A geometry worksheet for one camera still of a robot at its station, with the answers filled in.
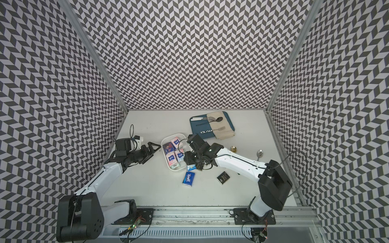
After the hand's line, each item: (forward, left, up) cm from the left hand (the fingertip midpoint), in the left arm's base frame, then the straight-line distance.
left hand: (157, 151), depth 85 cm
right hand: (-7, -18, +1) cm, 19 cm away
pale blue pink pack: (-1, -13, -4) cm, 14 cm away
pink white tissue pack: (+9, -9, -4) cm, 13 cm away
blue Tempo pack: (-13, -18, -8) cm, 24 cm away
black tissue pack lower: (-12, -37, -10) cm, 40 cm away
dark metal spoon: (+29, -37, -7) cm, 48 cm away
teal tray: (+26, -24, -9) cm, 36 cm away
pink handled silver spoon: (+3, -62, -8) cm, 62 cm away
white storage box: (+10, -3, -3) cm, 11 cm away
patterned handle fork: (+22, -38, -8) cm, 45 cm away
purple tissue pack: (+5, -5, -5) cm, 8 cm away
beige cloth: (+20, -44, -10) cm, 50 cm away
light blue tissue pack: (-11, -20, +3) cm, 23 cm away
